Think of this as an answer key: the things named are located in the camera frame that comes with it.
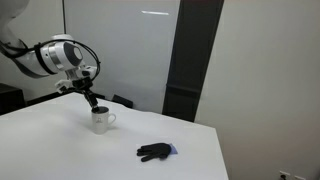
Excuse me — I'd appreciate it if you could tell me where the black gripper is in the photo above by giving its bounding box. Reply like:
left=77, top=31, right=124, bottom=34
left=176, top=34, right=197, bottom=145
left=66, top=77, right=100, bottom=113

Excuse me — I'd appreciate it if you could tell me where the white mug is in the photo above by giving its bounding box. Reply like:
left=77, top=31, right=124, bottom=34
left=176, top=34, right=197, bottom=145
left=91, top=105, right=118, bottom=136

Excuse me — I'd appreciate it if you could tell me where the black chair back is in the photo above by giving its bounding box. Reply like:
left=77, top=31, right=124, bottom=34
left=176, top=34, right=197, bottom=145
left=111, top=94, right=134, bottom=110

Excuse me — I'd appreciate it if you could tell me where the black glove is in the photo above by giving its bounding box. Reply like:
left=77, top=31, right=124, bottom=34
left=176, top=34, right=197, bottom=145
left=135, top=142, right=173, bottom=163

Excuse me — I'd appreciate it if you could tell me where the black cabinet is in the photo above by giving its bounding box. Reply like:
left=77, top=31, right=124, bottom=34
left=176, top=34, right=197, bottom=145
left=0, top=83, right=27, bottom=116

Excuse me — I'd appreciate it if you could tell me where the small blue card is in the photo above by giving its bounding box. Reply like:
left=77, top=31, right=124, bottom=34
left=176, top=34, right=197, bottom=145
left=167, top=143, right=179, bottom=156

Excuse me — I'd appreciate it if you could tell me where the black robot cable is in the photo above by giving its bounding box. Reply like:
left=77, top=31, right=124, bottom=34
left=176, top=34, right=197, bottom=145
left=0, top=38, right=102, bottom=83

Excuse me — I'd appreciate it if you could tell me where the black wall pillar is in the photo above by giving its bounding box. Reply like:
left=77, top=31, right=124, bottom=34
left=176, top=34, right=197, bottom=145
left=162, top=0, right=225, bottom=123

